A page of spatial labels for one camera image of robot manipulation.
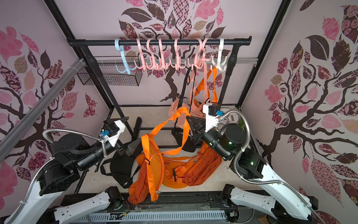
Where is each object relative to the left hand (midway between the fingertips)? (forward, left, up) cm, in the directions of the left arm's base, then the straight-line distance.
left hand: (135, 129), depth 52 cm
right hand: (+2, -20, +4) cm, 21 cm away
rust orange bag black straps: (-1, -30, -39) cm, 49 cm away
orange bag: (-7, -11, -39) cm, 41 cm away
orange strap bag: (+16, -11, -33) cm, 38 cm away
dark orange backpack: (-14, +4, -34) cm, 37 cm away
